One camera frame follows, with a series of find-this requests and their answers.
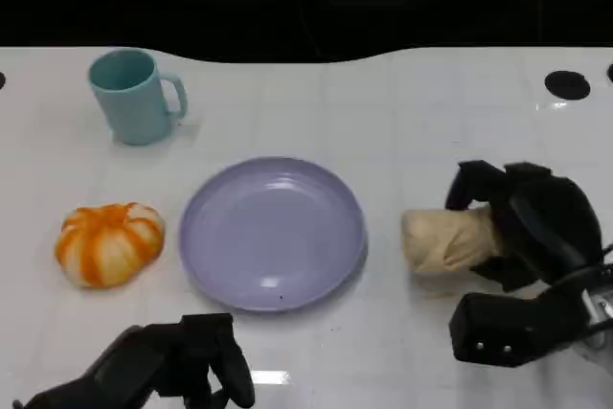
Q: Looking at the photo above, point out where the beige towel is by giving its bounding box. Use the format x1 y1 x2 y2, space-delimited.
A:
400 205 505 276

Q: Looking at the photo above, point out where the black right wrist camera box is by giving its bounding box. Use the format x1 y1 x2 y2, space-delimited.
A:
448 279 591 369

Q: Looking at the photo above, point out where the lilac plate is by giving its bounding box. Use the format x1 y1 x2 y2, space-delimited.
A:
178 155 369 313

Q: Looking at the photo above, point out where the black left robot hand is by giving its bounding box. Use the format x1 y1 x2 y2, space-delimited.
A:
85 312 256 409

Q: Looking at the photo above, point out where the orange and white bread roll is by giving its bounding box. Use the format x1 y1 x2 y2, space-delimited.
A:
54 202 167 289

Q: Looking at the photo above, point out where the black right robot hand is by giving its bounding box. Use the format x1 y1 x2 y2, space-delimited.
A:
444 159 605 293

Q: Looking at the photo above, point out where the pale green mug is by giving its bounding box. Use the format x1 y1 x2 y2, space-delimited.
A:
87 47 189 146

